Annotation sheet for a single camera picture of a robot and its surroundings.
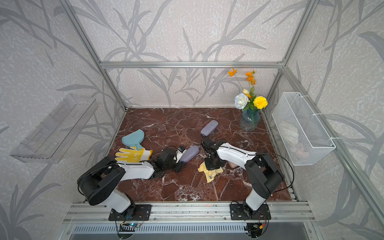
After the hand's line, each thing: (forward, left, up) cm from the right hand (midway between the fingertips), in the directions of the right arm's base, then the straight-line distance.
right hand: (210, 165), depth 88 cm
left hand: (+4, +17, -2) cm, 17 cm away
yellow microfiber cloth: (-6, 0, +2) cm, 6 cm away
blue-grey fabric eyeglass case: (+7, +13, +2) cm, 15 cm away
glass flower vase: (+28, -27, +9) cm, 40 cm away
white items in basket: (+8, -41, +20) cm, 47 cm away
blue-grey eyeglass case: (+28, -1, +1) cm, 28 cm away
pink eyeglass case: (0, -13, 0) cm, 13 cm away
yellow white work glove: (+8, +49, -1) cm, 49 cm away
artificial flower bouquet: (+23, -20, +31) cm, 43 cm away
